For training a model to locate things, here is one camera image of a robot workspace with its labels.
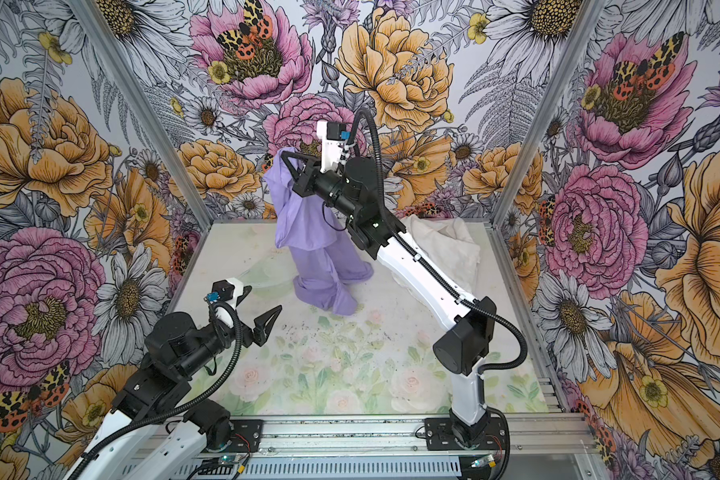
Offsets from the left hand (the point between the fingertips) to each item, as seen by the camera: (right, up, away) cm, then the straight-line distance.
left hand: (265, 306), depth 69 cm
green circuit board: (-9, -36, +2) cm, 37 cm away
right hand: (+6, +30, -8) cm, 32 cm away
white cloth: (+51, +16, +34) cm, 63 cm away
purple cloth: (+12, +11, +14) cm, 22 cm away
